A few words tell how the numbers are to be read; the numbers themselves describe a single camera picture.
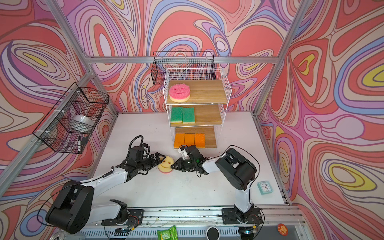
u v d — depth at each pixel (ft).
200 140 3.26
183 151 2.83
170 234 2.26
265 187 2.64
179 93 2.20
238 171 1.66
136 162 2.27
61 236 1.92
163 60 2.90
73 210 1.37
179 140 3.25
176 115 2.71
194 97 2.32
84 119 2.41
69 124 2.30
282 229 2.30
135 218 2.37
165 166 2.78
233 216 2.41
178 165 2.70
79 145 2.35
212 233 2.14
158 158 2.63
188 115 2.70
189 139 3.24
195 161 2.43
